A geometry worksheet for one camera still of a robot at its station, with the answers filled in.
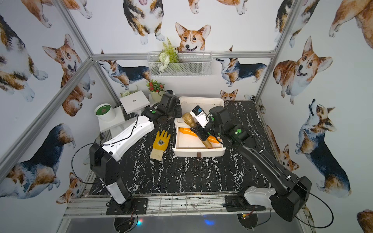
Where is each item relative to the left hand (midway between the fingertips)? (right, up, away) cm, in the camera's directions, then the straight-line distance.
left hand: (182, 107), depth 83 cm
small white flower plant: (-46, +11, +23) cm, 52 cm away
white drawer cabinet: (+4, -21, -3) cm, 22 cm away
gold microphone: (+5, -7, -15) cm, 17 cm away
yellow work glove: (-16, -24, +12) cm, 32 cm away
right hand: (+6, -9, -13) cm, 17 cm away
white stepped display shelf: (-31, +4, +9) cm, 33 cm away
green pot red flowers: (-18, +13, +9) cm, 25 cm away
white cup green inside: (-45, -3, +2) cm, 46 cm away
